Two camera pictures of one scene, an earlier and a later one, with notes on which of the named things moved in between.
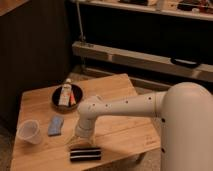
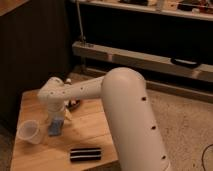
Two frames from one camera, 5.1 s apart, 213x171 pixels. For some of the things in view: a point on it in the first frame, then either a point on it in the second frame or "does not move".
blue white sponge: (55, 125) does not move
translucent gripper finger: (72, 139) to (50, 122)
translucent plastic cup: (28, 130) does not move
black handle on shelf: (185, 63) does not move
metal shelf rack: (156, 43) does not move
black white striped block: (85, 154) does not move
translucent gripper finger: (93, 141) to (68, 116)
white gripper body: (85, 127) to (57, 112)
